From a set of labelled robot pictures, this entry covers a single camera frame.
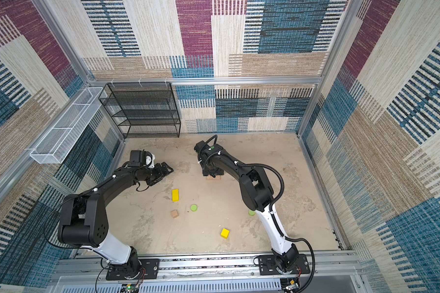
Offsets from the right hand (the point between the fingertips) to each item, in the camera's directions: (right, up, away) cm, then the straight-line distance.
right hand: (214, 173), depth 97 cm
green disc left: (-9, -16, -7) cm, 20 cm away
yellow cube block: (+6, -24, -17) cm, 30 cm away
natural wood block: (-1, 0, -12) cm, 12 cm away
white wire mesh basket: (-59, +16, -23) cm, 65 cm away
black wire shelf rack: (-43, +37, +12) cm, 58 cm away
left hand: (-23, +2, -4) cm, 23 cm away
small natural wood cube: (-18, -18, -10) cm, 27 cm away
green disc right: (+18, -17, -10) cm, 27 cm away
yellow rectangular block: (-19, -10, -3) cm, 22 cm away
